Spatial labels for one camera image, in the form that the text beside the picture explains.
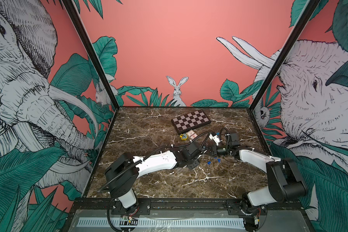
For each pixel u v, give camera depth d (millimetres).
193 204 763
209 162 904
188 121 1078
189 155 626
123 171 409
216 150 763
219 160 922
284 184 441
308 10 703
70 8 700
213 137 830
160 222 701
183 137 1010
